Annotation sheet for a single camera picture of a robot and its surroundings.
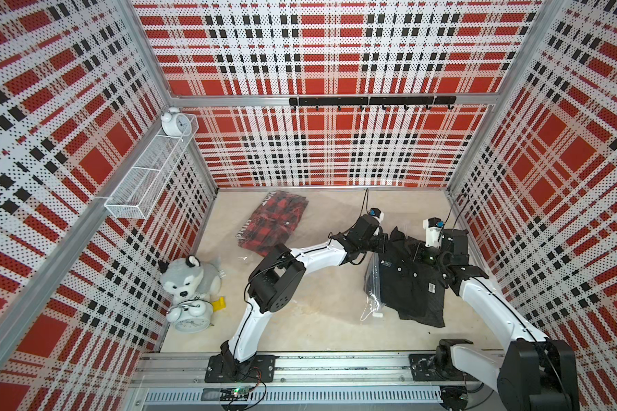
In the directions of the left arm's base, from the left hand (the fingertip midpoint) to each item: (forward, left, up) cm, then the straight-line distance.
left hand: (391, 238), depth 91 cm
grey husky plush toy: (-19, +64, +8) cm, 67 cm away
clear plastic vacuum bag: (-15, +16, -12) cm, 25 cm away
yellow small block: (-21, +59, -8) cm, 63 cm away
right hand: (-4, -5, +3) cm, 7 cm away
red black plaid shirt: (+14, +47, -8) cm, 49 cm away
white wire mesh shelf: (+4, +85, +17) cm, 87 cm away
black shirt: (-17, -6, -5) cm, 19 cm away
